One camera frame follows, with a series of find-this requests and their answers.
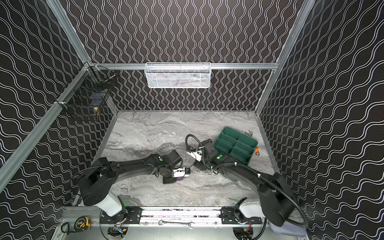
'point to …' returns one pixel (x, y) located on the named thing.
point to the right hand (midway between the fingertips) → (200, 156)
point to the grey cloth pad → (288, 228)
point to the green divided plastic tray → (239, 144)
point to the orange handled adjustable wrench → (256, 151)
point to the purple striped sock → (179, 178)
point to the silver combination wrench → (161, 222)
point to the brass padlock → (95, 111)
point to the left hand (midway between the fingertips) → (177, 179)
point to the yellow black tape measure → (83, 223)
